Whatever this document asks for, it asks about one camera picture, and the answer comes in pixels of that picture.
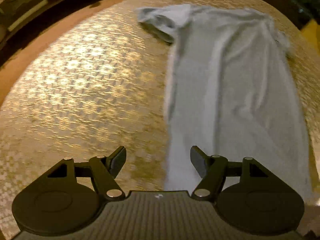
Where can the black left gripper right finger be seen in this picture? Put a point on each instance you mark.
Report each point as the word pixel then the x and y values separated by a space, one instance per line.
pixel 211 169

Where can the round floral lace tablecloth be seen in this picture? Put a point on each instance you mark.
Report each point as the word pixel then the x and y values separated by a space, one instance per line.
pixel 100 84

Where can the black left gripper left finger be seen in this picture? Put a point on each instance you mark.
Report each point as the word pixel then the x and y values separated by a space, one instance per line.
pixel 104 171

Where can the light blue t-shirt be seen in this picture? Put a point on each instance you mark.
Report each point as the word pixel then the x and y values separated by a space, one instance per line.
pixel 230 92

